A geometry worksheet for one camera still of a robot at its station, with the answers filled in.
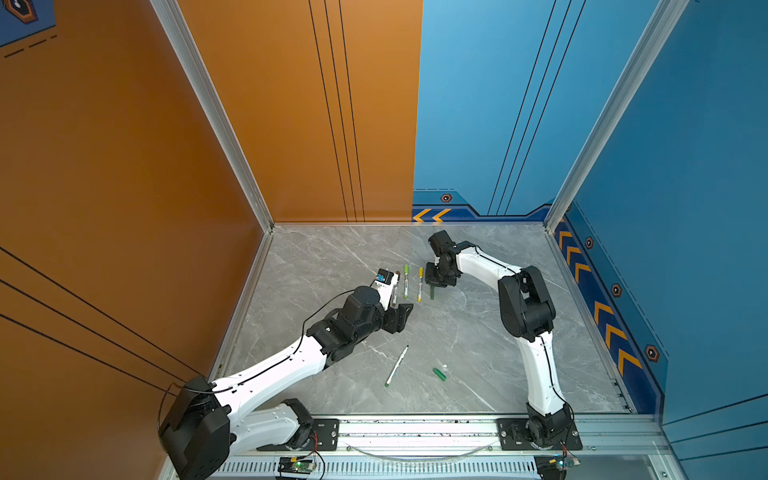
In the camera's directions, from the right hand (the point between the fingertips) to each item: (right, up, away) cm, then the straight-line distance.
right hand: (431, 282), depth 103 cm
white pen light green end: (-9, 0, -1) cm, 9 cm away
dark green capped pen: (0, -3, -3) cm, 5 cm away
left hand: (-10, -2, -25) cm, 27 cm away
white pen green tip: (-10, -18, -16) cm, 26 cm away
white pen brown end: (-12, -3, -4) cm, 13 cm away
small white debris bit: (+2, -22, -18) cm, 29 cm away
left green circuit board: (-37, -40, -32) cm, 64 cm away
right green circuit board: (+25, -40, -33) cm, 58 cm away
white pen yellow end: (-3, +3, -1) cm, 5 cm away
